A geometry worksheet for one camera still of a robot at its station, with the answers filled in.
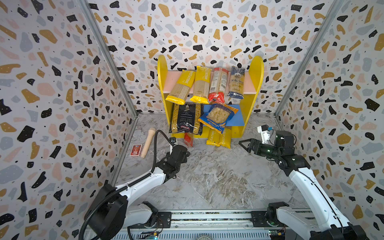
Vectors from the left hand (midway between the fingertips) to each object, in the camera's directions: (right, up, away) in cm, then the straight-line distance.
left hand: (180, 149), depth 85 cm
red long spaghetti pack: (+4, +5, +14) cm, 15 cm away
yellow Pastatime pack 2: (+30, +5, +19) cm, 35 cm away
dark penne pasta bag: (+2, +18, +7) cm, 19 cm away
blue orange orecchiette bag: (+23, +20, +12) cm, 32 cm away
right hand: (+33, +5, -12) cm, 35 cm away
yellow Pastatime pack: (+22, +5, +19) cm, 29 cm away
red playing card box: (-31, -3, +13) cm, 33 cm away
